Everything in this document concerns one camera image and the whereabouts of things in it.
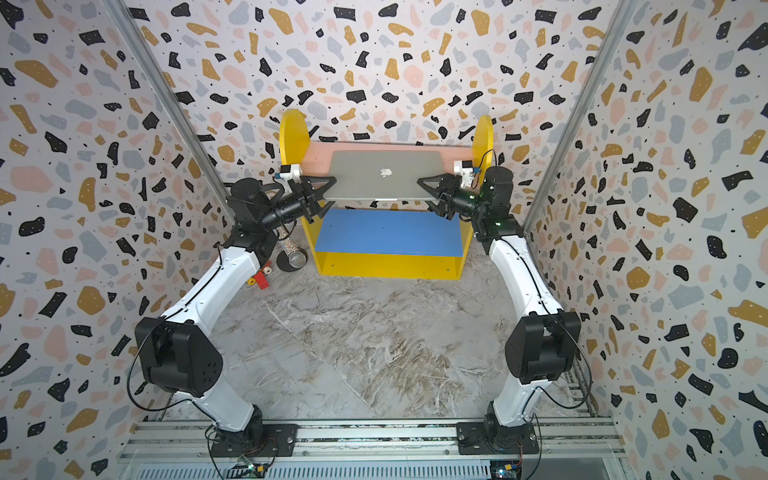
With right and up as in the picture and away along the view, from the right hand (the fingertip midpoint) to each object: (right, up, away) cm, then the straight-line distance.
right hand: (417, 190), depth 71 cm
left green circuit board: (-42, -67, +2) cm, 79 cm away
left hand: (-18, 0, -3) cm, 18 cm away
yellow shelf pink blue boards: (0, -12, +27) cm, 30 cm away
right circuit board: (+21, -67, +1) cm, 70 cm away
